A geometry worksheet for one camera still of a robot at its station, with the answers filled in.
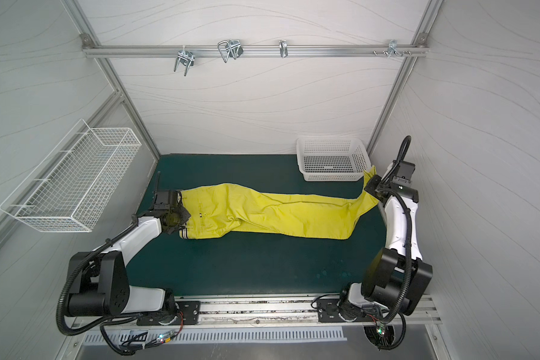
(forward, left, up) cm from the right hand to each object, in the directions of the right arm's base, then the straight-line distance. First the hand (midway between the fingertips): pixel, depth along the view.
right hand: (375, 183), depth 82 cm
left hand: (-9, +75, -14) cm, 76 cm away
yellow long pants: (-3, +66, -19) cm, 68 cm away
